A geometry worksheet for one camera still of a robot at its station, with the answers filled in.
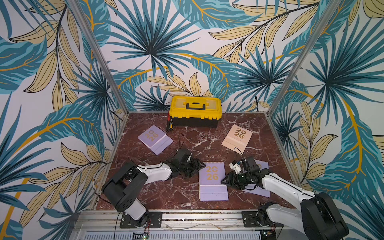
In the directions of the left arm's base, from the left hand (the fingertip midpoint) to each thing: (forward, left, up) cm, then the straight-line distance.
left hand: (203, 170), depth 84 cm
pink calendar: (+25, -24, -5) cm, 35 cm away
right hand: (-6, -11, -3) cm, 13 cm away
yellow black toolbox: (+35, +5, +11) cm, 37 cm away
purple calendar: (+23, +32, -5) cm, 39 cm away
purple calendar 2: (-9, -4, -4) cm, 11 cm away
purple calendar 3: (-12, -24, +6) cm, 27 cm away
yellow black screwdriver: (+36, +23, -4) cm, 43 cm away
